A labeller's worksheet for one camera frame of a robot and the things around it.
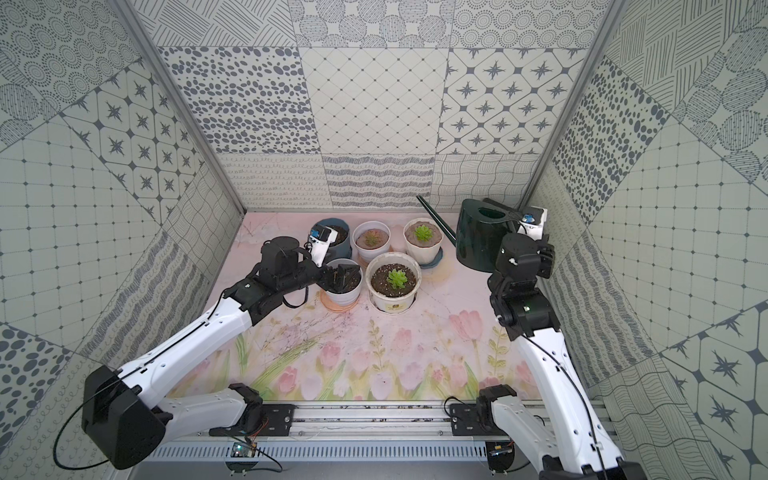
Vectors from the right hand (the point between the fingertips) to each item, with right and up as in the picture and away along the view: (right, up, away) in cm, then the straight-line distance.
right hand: (544, 242), depth 65 cm
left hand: (-46, -3, +10) cm, 48 cm away
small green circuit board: (-70, -50, +6) cm, 86 cm away
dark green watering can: (-10, -5, +10) cm, 15 cm away
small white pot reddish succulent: (-41, 0, +33) cm, 53 cm away
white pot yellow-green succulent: (-46, -15, +20) cm, 52 cm away
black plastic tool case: (-12, +4, +3) cm, 13 cm away
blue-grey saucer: (-18, -7, +39) cm, 43 cm away
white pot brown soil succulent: (-24, +1, +33) cm, 41 cm away
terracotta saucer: (-53, -21, +28) cm, 63 cm away
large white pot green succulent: (-34, -12, +23) cm, 43 cm away
